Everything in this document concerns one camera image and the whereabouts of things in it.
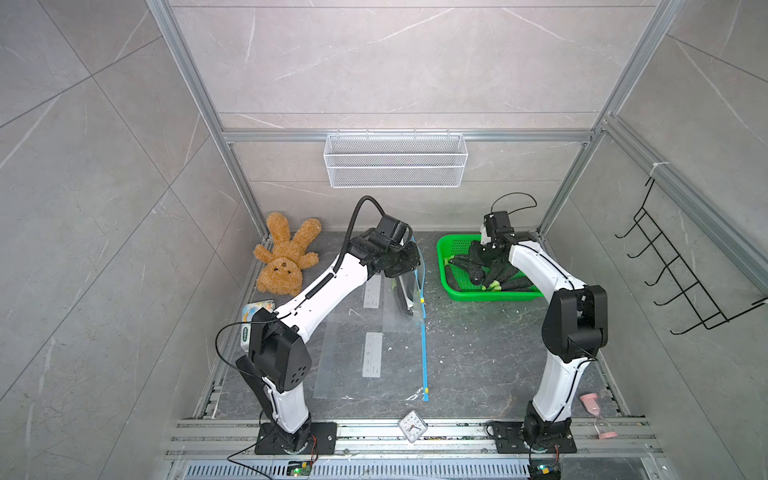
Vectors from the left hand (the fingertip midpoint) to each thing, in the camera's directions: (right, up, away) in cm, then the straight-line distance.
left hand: (426, 258), depth 80 cm
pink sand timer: (+45, -44, -5) cm, 63 cm away
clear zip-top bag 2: (-20, -30, +8) cm, 37 cm away
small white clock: (-4, -43, -5) cm, 43 cm away
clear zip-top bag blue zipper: (-3, -27, +11) cm, 29 cm away
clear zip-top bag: (-13, -14, +21) cm, 28 cm away
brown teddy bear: (-46, -4, +17) cm, 49 cm away
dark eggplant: (-4, -10, +20) cm, 23 cm away
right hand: (+18, +1, +17) cm, 25 cm away
